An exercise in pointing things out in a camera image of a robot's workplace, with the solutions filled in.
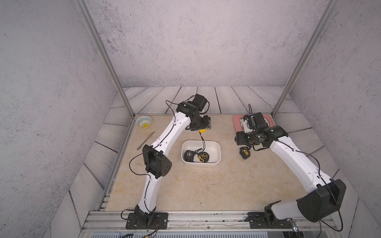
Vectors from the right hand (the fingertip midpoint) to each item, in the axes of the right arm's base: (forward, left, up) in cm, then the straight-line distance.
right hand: (240, 138), depth 79 cm
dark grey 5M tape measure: (-1, +29, -17) cm, 34 cm away
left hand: (+7, +16, +1) cm, 17 cm away
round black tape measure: (+3, -7, -19) cm, 21 cm away
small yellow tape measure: (+4, +20, +1) cm, 21 cm away
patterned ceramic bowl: (+29, +64, -18) cm, 73 cm away
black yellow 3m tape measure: (-1, +19, -19) cm, 27 cm away
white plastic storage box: (+6, +13, -19) cm, 24 cm away
